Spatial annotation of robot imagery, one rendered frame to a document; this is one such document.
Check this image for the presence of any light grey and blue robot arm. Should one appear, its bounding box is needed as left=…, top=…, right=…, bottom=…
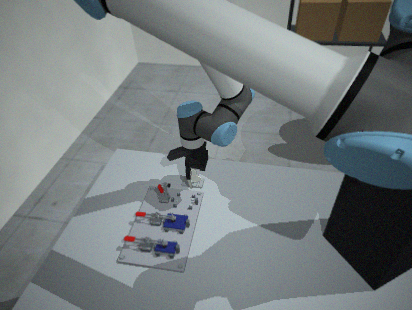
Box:
left=74, top=0, right=412, bottom=189

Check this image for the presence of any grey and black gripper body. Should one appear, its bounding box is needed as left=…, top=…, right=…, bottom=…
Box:
left=185, top=141, right=208, bottom=171

